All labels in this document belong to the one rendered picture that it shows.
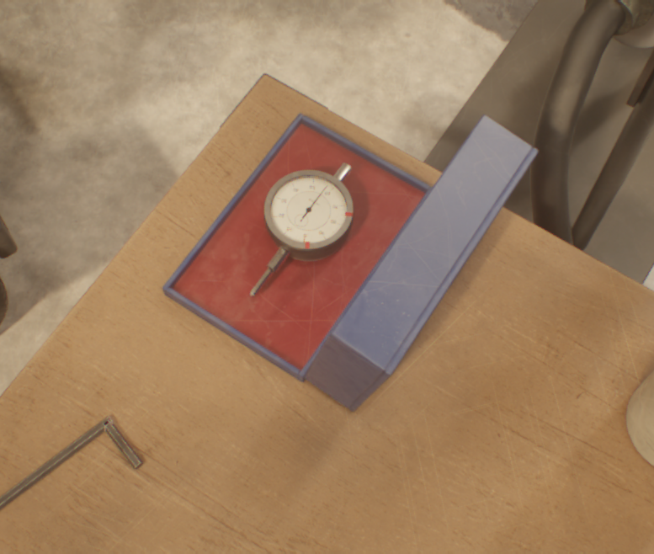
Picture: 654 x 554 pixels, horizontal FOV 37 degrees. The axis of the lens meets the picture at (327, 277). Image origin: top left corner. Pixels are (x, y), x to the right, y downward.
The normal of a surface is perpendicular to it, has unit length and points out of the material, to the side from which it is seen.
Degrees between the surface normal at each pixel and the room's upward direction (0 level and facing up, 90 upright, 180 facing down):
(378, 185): 0
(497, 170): 11
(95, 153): 0
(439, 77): 0
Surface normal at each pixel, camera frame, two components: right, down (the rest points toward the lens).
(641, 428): -0.97, 0.24
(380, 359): 0.15, -0.30
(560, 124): -0.03, 0.26
